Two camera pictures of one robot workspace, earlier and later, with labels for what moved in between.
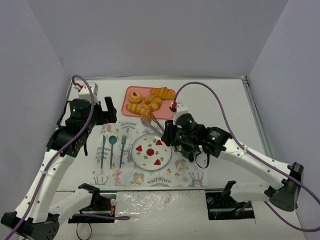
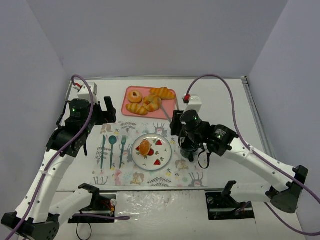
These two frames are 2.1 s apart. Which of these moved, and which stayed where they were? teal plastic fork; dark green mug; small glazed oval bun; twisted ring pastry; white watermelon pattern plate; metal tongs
Moved: small glazed oval bun; metal tongs
Stayed: teal plastic fork; dark green mug; twisted ring pastry; white watermelon pattern plate
